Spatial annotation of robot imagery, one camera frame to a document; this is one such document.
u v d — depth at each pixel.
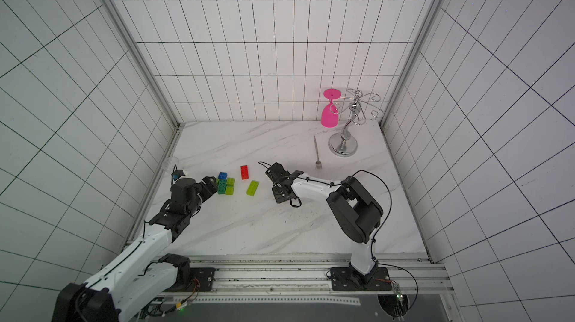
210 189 0.77
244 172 0.99
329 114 0.98
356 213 0.48
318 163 1.03
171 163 1.07
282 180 0.74
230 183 0.95
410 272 0.68
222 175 0.98
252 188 0.94
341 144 1.10
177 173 0.73
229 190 0.93
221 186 0.95
